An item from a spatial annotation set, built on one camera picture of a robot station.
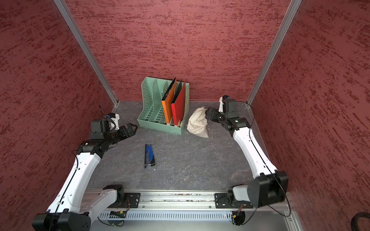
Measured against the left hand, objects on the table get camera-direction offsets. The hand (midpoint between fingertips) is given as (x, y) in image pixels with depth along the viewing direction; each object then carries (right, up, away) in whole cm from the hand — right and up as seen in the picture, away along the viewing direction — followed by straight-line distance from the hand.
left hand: (131, 132), depth 77 cm
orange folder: (+19, +17, +5) cm, 26 cm away
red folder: (+26, +14, +5) cm, 30 cm away
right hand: (+45, +9, +4) cm, 46 cm away
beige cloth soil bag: (+38, +3, +16) cm, 41 cm away
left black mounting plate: (+1, -36, -3) cm, 36 cm away
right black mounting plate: (+49, -36, -4) cm, 61 cm away
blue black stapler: (+7, -18, +10) cm, 22 cm away
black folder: (+25, +23, +8) cm, 35 cm away
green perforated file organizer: (+2, +9, +36) cm, 37 cm away
